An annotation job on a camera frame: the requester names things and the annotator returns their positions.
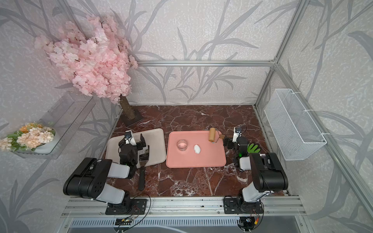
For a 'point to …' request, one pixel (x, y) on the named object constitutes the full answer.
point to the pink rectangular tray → (193, 148)
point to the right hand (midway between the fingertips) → (233, 134)
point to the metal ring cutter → (181, 145)
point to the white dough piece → (197, 149)
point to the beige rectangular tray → (155, 138)
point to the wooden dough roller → (211, 135)
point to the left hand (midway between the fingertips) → (134, 135)
